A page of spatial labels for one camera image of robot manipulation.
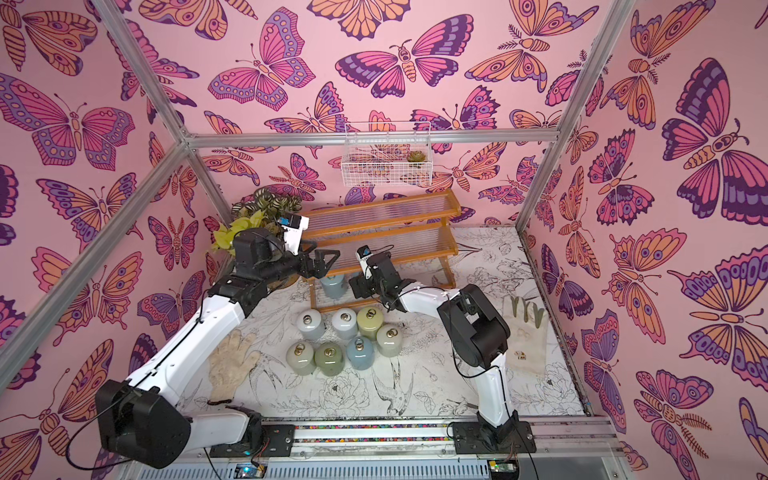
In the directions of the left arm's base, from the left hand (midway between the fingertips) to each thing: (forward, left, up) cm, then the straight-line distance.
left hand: (330, 247), depth 76 cm
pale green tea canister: (-15, -15, -22) cm, 31 cm away
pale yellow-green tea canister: (-10, -9, -22) cm, 26 cm away
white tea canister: (-11, +8, -21) cm, 25 cm away
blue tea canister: (-19, -7, -22) cm, 30 cm away
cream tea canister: (-20, +9, -22) cm, 31 cm away
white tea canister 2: (-10, -2, -22) cm, 24 cm away
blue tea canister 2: (+3, +3, -24) cm, 24 cm away
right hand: (+7, -6, -21) cm, 23 cm away
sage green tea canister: (-20, +1, -22) cm, 30 cm away
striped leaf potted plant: (+22, +23, -5) cm, 33 cm away
